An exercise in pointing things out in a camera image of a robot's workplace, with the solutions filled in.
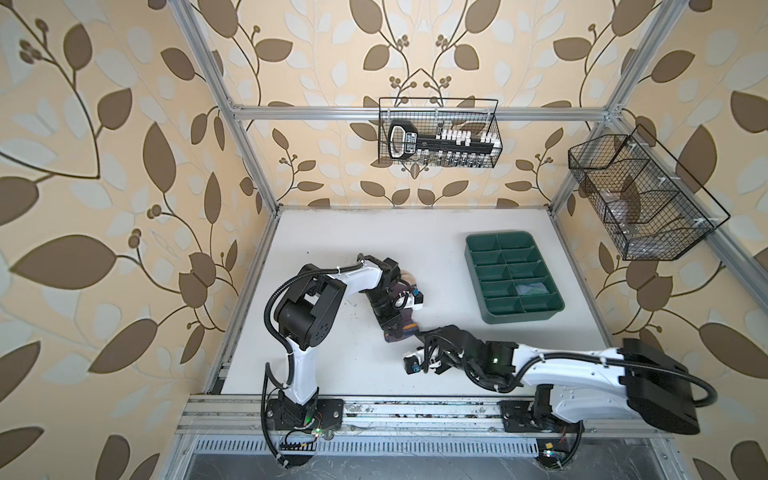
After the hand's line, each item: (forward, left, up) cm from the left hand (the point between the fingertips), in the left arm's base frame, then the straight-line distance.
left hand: (399, 330), depth 88 cm
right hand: (-4, -6, +7) cm, 10 cm away
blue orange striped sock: (+13, -41, +4) cm, 43 cm away
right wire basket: (+20, -61, +34) cm, 73 cm away
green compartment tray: (+16, -35, +5) cm, 39 cm away
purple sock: (0, -3, +1) cm, 3 cm away
